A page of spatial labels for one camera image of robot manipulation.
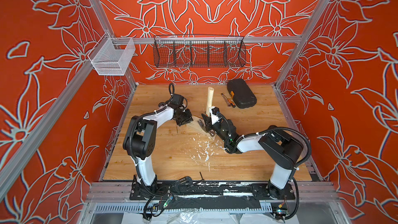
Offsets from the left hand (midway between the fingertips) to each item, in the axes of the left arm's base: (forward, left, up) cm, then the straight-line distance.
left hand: (192, 118), depth 95 cm
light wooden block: (-5, -2, -1) cm, 5 cm away
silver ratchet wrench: (+20, -23, -4) cm, 31 cm away
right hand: (-2, -7, +12) cm, 14 cm away
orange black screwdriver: (+17, -26, -3) cm, 31 cm away
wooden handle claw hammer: (-5, -6, +3) cm, 8 cm away
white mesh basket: (+24, +52, +28) cm, 63 cm away
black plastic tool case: (+22, -33, +1) cm, 40 cm away
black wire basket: (+37, +1, +25) cm, 45 cm away
